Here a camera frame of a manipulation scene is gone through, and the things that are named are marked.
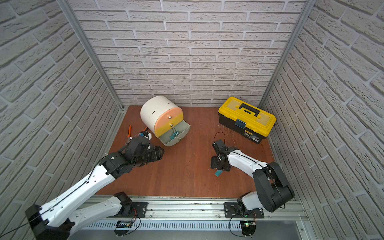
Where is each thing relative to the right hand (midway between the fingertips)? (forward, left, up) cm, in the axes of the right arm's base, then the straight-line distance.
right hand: (218, 166), depth 89 cm
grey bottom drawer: (+26, +21, +7) cm, 34 cm away
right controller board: (-31, -10, -2) cm, 33 cm away
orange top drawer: (+24, +30, +21) cm, 44 cm away
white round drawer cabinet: (+32, +39, +21) cm, 55 cm away
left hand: (+3, +30, +20) cm, 36 cm away
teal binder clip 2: (-4, +1, +1) cm, 5 cm away
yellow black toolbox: (+23, -20, +16) cm, 35 cm away
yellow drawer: (+17, +35, +16) cm, 42 cm away
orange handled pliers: (+24, +59, +2) cm, 64 cm away
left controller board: (-26, +52, -2) cm, 58 cm away
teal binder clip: (+23, +28, +4) cm, 36 cm away
